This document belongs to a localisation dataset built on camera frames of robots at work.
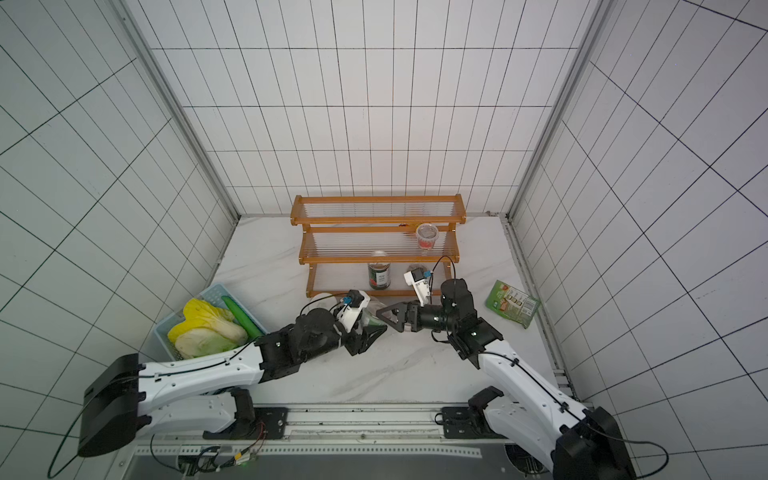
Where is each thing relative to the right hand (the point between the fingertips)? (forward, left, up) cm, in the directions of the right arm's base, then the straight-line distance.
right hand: (377, 318), depth 71 cm
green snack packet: (+16, -41, -20) cm, 49 cm away
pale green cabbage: (-6, +48, -9) cm, 49 cm away
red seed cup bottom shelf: (+23, -11, -12) cm, 28 cm away
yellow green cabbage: (+3, +52, -10) cm, 53 cm away
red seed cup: (+27, -12, +1) cm, 30 cm away
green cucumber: (+1, +38, -15) cm, 41 cm away
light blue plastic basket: (+10, +53, -14) cm, 56 cm away
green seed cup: (-1, +2, +2) cm, 3 cm away
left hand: (+1, +2, -4) cm, 4 cm away
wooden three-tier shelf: (+38, +4, -18) cm, 42 cm away
